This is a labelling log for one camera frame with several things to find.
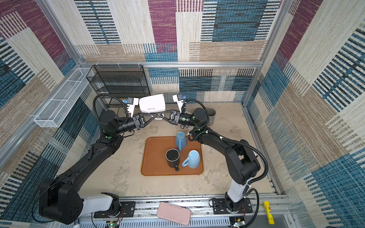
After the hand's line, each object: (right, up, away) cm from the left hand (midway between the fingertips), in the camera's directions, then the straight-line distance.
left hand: (156, 115), depth 66 cm
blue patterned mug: (+11, -15, +23) cm, 30 cm away
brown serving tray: (-8, -23, +31) cm, 39 cm away
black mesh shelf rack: (-38, +24, +42) cm, 62 cm away
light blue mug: (+18, -25, +15) cm, 34 cm away
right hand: (0, 0, +2) cm, 2 cm away
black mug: (+6, -23, +15) cm, 28 cm away
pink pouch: (+8, -48, +5) cm, 49 cm away
